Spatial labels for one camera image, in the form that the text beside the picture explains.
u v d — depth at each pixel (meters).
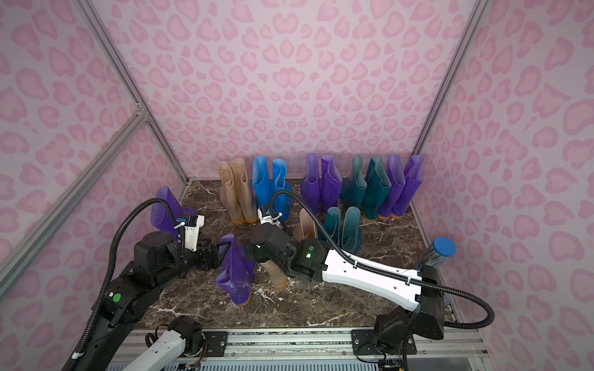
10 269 0.50
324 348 0.73
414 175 0.93
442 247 0.73
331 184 0.86
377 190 0.86
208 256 0.58
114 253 0.40
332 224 0.73
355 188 0.82
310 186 0.85
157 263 0.48
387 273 0.42
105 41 0.74
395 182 0.83
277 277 0.79
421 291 0.40
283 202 0.88
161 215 0.75
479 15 0.69
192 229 0.57
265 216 0.58
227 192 0.85
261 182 0.84
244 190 0.86
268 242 0.46
